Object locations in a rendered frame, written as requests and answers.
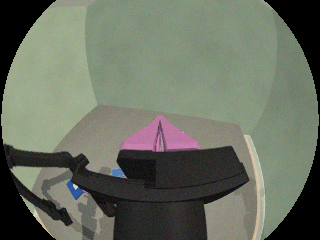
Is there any blue notebook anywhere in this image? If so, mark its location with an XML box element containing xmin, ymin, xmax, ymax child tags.
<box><xmin>66</xmin><ymin>178</ymin><xmax>83</xmax><ymax>200</ymax></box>

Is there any red glasses case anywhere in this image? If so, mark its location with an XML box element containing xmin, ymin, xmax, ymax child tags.
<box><xmin>91</xmin><ymin>194</ymin><xmax>116</xmax><ymax>217</ymax></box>

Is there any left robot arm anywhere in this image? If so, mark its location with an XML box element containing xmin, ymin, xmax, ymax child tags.
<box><xmin>3</xmin><ymin>143</ymin><xmax>89</xmax><ymax>226</ymax></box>

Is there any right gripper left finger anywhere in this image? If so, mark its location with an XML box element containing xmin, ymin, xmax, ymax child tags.
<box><xmin>120</xmin><ymin>116</ymin><xmax>160</xmax><ymax>151</ymax></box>

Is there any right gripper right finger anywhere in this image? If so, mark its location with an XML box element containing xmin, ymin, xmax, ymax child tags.
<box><xmin>160</xmin><ymin>115</ymin><xmax>200</xmax><ymax>151</ymax></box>

